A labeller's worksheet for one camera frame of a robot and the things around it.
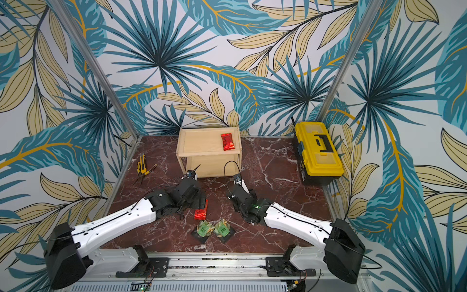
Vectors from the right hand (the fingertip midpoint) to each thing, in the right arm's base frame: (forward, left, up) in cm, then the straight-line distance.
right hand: (241, 193), depth 82 cm
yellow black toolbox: (+15, -38, +5) cm, 41 cm away
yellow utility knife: (+25, +55, -9) cm, 61 cm away
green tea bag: (-11, +17, -12) cm, 23 cm away
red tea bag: (-5, +19, -10) cm, 22 cm away
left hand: (-3, +20, +1) cm, 20 cm away
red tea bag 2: (+22, +6, +11) cm, 25 cm away
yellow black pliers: (+18, +54, -10) cm, 58 cm away
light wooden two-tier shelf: (+17, +14, +9) cm, 24 cm away
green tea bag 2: (-11, +9, -11) cm, 18 cm away
